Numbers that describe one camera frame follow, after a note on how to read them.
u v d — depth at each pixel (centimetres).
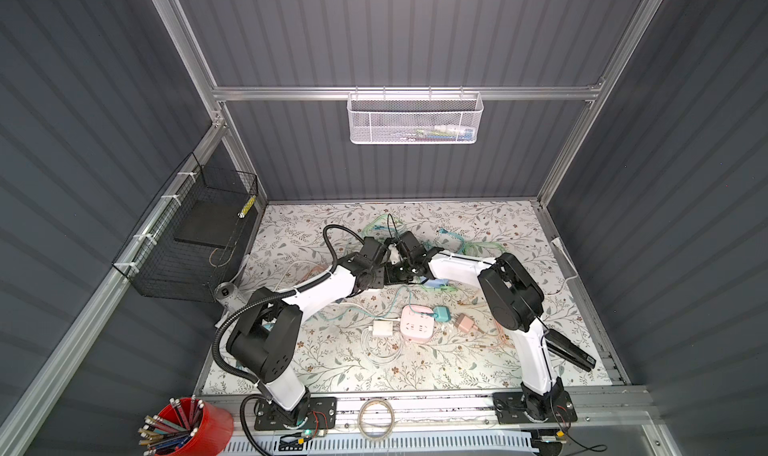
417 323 86
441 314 87
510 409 72
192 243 74
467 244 106
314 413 73
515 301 56
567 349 80
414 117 124
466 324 87
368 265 71
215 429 72
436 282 93
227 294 80
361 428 71
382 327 86
